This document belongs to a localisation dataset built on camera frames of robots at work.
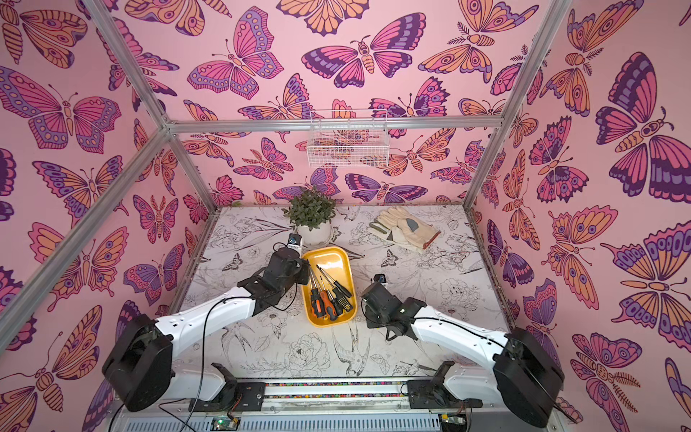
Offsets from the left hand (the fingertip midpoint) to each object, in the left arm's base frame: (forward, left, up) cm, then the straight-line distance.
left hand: (307, 258), depth 87 cm
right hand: (-15, -20, -9) cm, 26 cm away
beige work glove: (+21, -41, -13) cm, 48 cm away
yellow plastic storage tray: (0, -6, -4) cm, 8 cm away
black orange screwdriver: (-12, -7, -9) cm, 16 cm away
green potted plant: (+16, 0, +6) cm, 17 cm away
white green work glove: (+20, -31, -13) cm, 39 cm away
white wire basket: (+44, -13, +12) cm, 47 cm away
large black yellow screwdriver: (-10, -11, -10) cm, 18 cm away
